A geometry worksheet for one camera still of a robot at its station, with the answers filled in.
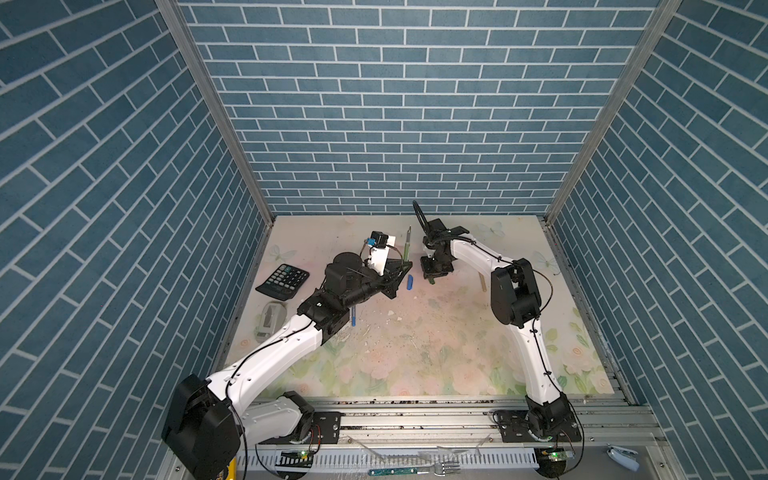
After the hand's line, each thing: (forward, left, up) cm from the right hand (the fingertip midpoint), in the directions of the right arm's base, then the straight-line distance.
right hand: (425, 272), depth 104 cm
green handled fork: (-55, -5, 0) cm, 56 cm away
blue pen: (-19, +22, 0) cm, 29 cm away
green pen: (-16, +6, +33) cm, 37 cm away
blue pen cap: (-4, +6, -1) cm, 7 cm away
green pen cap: (-3, -2, 0) cm, 4 cm away
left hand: (-18, +5, +28) cm, 33 cm away
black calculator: (-9, +48, +2) cm, 48 cm away
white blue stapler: (-49, -48, -1) cm, 69 cm away
